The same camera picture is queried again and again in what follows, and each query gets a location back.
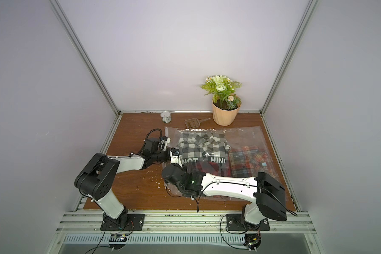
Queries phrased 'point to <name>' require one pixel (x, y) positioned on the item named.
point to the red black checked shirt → (224, 169)
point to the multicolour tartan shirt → (247, 161)
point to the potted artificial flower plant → (225, 104)
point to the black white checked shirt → (193, 145)
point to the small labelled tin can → (166, 117)
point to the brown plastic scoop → (194, 122)
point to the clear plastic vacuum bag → (237, 136)
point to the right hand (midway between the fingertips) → (165, 163)
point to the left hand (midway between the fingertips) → (180, 154)
